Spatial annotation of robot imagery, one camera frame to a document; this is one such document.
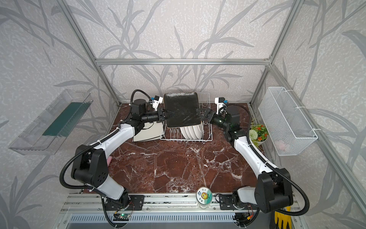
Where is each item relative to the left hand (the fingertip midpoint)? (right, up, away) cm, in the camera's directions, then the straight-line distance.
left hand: (175, 110), depth 78 cm
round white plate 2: (+7, -13, +9) cm, 17 cm away
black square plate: (+3, +1, +3) cm, 4 cm away
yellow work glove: (+52, -52, -10) cm, 74 cm away
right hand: (+14, +1, -2) cm, 14 cm away
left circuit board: (-26, -54, -7) cm, 61 cm away
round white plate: (+4, -13, +9) cm, 16 cm away
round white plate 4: (+13, -12, +13) cm, 22 cm away
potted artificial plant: (+49, -14, +7) cm, 52 cm away
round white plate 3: (+10, -14, +10) cm, 20 cm away
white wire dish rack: (-7, -15, +16) cm, 23 cm away
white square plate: (-12, -11, -4) cm, 17 cm away
